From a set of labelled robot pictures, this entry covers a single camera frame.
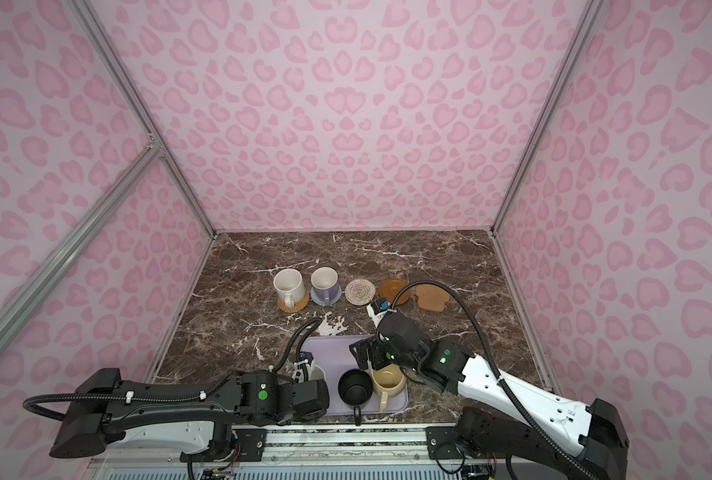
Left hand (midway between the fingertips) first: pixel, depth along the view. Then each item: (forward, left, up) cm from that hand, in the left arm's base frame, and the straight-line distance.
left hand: (319, 405), depth 74 cm
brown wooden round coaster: (+38, -20, -6) cm, 43 cm away
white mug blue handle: (+7, 0, +4) cm, 7 cm away
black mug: (+6, -9, -5) cm, 11 cm away
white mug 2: (+38, +2, -3) cm, 39 cm away
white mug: (+37, +13, -3) cm, 39 cm away
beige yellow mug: (+7, -18, -5) cm, 20 cm away
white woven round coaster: (+36, -10, -6) cm, 38 cm away
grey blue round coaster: (+32, +3, -5) cm, 32 cm away
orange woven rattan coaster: (+31, +10, -6) cm, 33 cm away
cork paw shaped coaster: (+34, -34, -7) cm, 49 cm away
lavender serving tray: (+9, -4, +11) cm, 15 cm away
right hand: (+11, -12, +10) cm, 19 cm away
